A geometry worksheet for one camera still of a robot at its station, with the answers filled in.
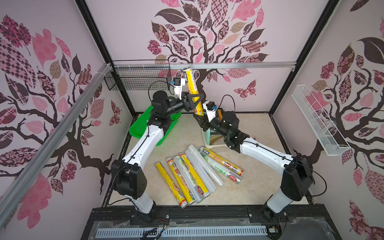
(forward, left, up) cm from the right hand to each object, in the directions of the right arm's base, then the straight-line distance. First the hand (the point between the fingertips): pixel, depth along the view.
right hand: (195, 113), depth 74 cm
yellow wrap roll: (-28, +12, -31) cm, 44 cm away
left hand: (+2, -2, +9) cm, 10 cm away
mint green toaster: (+2, -11, -25) cm, 28 cm away
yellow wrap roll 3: (-19, +2, -31) cm, 36 cm away
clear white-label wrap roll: (-24, +3, -30) cm, 39 cm away
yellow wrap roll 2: (-20, +11, -30) cm, 38 cm away
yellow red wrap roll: (-11, -15, -31) cm, 36 cm away
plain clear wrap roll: (-17, -7, -29) cm, 34 cm away
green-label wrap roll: (-18, -17, -30) cm, 39 cm away
